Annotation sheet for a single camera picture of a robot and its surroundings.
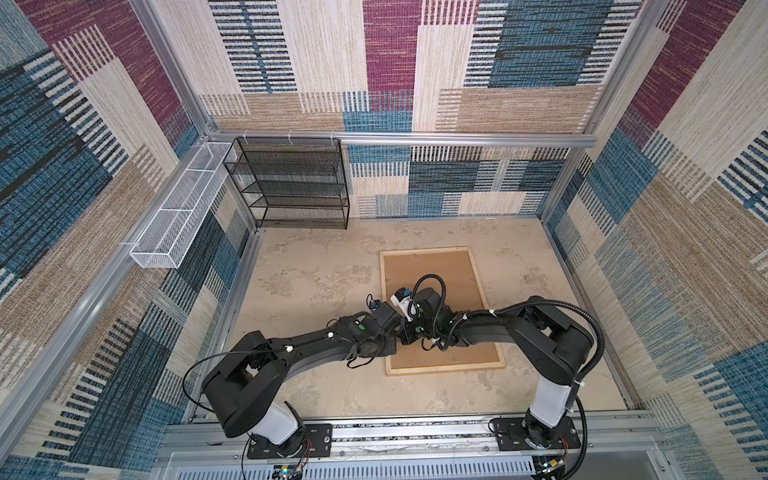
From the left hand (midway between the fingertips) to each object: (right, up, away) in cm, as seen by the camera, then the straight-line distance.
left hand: (391, 345), depth 86 cm
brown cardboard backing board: (+4, +20, +19) cm, 28 cm away
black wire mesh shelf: (-36, +52, +25) cm, 68 cm away
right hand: (0, +1, +4) cm, 4 cm away
